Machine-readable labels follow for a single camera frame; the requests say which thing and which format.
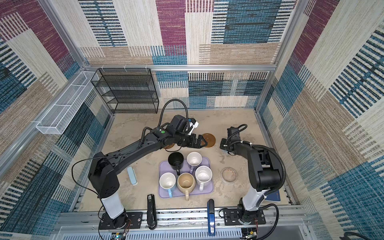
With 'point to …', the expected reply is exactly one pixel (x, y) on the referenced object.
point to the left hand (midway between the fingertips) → (202, 142)
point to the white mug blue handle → (167, 181)
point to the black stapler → (151, 216)
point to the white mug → (203, 175)
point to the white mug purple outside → (194, 159)
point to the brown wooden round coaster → (210, 139)
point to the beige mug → (186, 183)
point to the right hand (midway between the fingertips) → (224, 146)
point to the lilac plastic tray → (163, 166)
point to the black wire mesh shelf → (127, 90)
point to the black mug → (175, 159)
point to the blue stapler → (210, 208)
